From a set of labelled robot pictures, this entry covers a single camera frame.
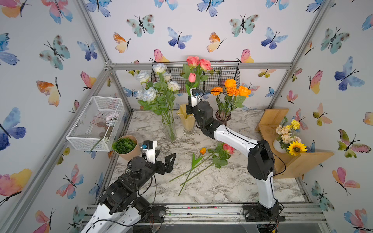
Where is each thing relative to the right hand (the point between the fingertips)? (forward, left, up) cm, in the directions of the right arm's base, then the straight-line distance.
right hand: (190, 94), depth 80 cm
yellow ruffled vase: (-6, +1, -15) cm, 16 cm away
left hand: (-31, +8, -8) cm, 33 cm away
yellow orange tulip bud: (-16, -9, -33) cm, 38 cm away
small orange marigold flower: (+4, -15, 0) cm, 15 cm away
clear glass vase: (-6, +14, -24) cm, 28 cm away
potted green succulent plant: (-22, +36, -22) cm, 48 cm away
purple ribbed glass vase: (+1, -20, -17) cm, 27 cm away
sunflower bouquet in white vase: (-19, -52, -15) cm, 57 cm away
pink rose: (-18, -21, -33) cm, 43 cm away
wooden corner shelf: (-31, -50, -18) cm, 61 cm away
